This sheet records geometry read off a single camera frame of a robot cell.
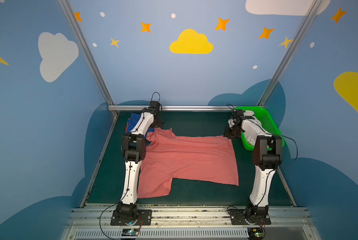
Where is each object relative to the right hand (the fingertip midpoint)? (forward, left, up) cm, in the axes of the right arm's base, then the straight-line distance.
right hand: (228, 133), depth 102 cm
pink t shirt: (-18, +15, -6) cm, 24 cm away
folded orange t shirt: (+7, +75, -3) cm, 76 cm away
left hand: (+5, +51, +1) cm, 51 cm away
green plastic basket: (+15, -30, -1) cm, 34 cm away
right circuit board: (-56, -6, -6) cm, 57 cm away
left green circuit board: (-59, +55, -5) cm, 81 cm away
